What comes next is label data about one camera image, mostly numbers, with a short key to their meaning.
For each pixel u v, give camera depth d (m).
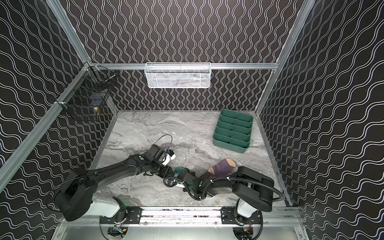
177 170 0.90
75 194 0.43
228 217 0.73
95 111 0.83
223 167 0.90
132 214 0.75
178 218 0.75
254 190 0.45
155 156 0.69
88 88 0.93
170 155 0.78
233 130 1.00
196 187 0.65
